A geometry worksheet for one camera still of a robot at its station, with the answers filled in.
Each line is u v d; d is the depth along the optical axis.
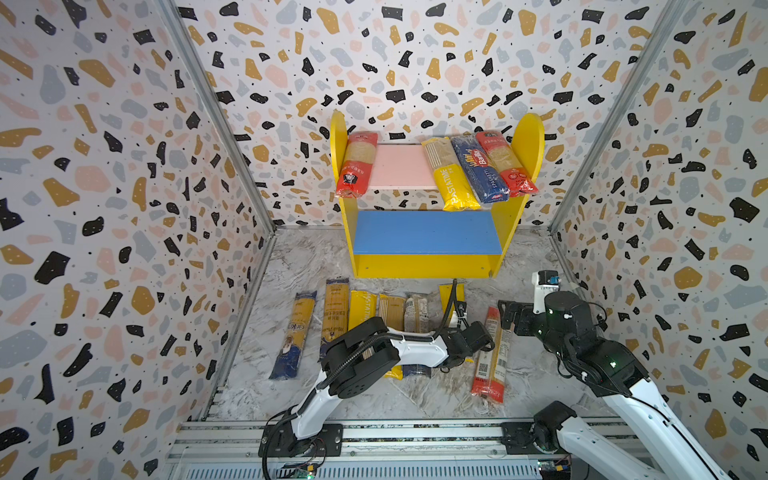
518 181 0.72
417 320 0.92
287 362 0.83
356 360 0.51
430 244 0.98
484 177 0.72
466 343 0.70
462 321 0.80
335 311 0.95
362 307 0.97
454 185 0.71
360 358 0.52
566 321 0.49
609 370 0.45
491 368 0.83
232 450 0.73
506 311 0.63
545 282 0.60
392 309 0.95
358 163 0.76
